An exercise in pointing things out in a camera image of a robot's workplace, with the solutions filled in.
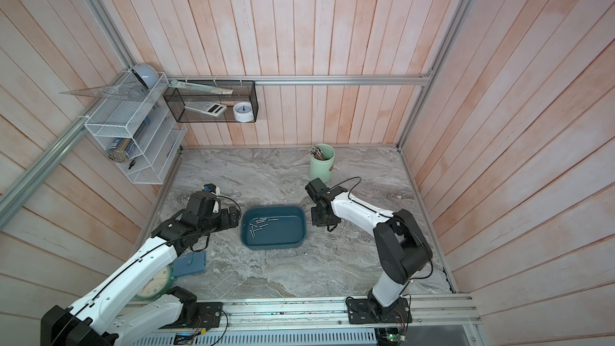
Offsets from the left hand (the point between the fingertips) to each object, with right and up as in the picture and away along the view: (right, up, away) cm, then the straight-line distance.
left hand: (228, 217), depth 82 cm
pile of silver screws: (+9, -5, +11) cm, 15 cm away
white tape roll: (+2, +40, +13) cm, 42 cm away
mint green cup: (+34, +22, +15) cm, 43 cm away
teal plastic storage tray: (+13, -6, +11) cm, 18 cm away
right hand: (+34, -3, +10) cm, 35 cm away
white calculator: (-13, +42, +16) cm, 47 cm away
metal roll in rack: (-34, +23, -6) cm, 41 cm away
